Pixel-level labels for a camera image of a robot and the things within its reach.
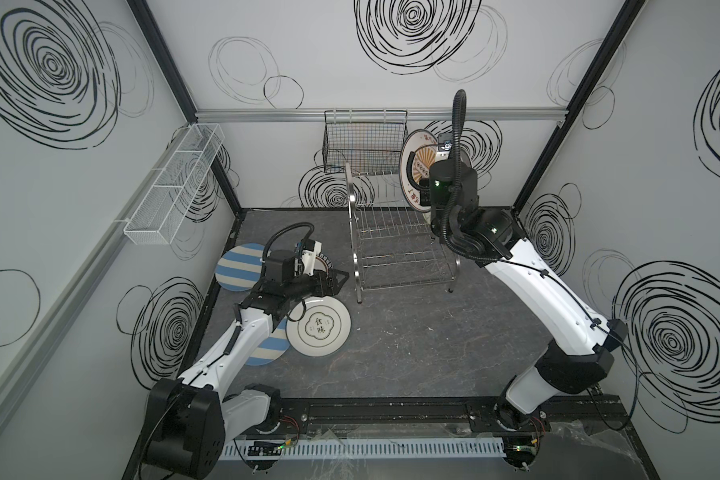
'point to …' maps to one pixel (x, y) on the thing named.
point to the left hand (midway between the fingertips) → (339, 274)
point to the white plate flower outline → (324, 329)
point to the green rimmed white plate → (323, 263)
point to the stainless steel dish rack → (393, 244)
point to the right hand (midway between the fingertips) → (442, 165)
